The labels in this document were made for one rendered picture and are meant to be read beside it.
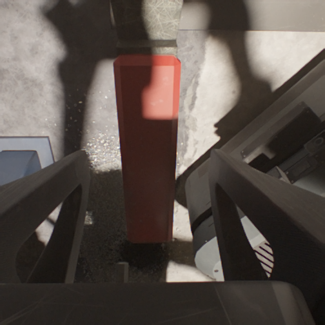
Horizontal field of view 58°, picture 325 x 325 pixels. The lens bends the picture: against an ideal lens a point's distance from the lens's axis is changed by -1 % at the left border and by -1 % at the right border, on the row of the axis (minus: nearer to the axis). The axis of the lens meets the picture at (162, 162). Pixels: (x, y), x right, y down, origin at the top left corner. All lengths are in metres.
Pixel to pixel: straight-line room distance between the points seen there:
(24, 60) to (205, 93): 0.35
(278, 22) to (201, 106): 0.21
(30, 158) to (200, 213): 0.37
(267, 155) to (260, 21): 0.24
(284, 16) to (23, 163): 0.57
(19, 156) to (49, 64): 0.21
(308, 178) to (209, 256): 0.21
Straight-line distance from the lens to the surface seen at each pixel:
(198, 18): 0.58
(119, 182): 0.74
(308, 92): 0.60
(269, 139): 0.51
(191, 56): 0.60
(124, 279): 0.56
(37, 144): 0.71
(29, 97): 0.67
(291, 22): 0.62
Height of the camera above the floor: 0.57
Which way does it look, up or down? 54 degrees down
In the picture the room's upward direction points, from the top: 177 degrees clockwise
